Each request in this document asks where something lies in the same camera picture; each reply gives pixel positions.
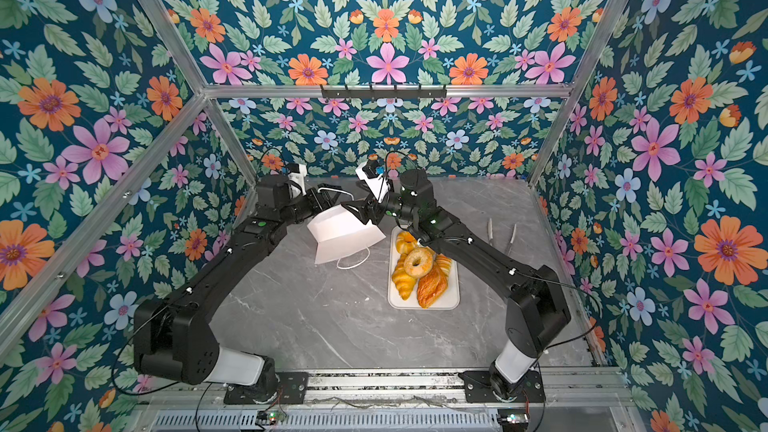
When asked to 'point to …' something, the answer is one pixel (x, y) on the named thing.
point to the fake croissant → (403, 279)
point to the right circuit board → (514, 416)
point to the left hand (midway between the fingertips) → (336, 183)
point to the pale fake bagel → (418, 262)
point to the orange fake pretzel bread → (431, 287)
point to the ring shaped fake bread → (405, 241)
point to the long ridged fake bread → (444, 263)
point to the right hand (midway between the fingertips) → (353, 188)
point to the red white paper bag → (341, 235)
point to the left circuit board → (270, 417)
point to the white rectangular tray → (449, 301)
